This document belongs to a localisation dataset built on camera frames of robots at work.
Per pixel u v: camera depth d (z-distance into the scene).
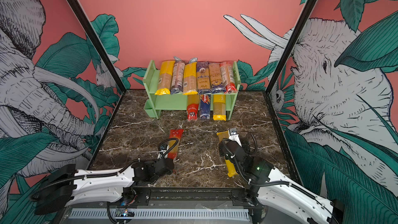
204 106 0.91
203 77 0.86
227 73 0.87
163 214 0.70
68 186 0.42
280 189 0.46
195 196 0.75
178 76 0.86
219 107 0.93
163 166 0.62
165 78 0.84
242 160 0.53
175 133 0.93
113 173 0.51
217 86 0.81
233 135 0.63
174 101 0.97
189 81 0.84
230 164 0.83
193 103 0.93
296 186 0.45
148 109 1.01
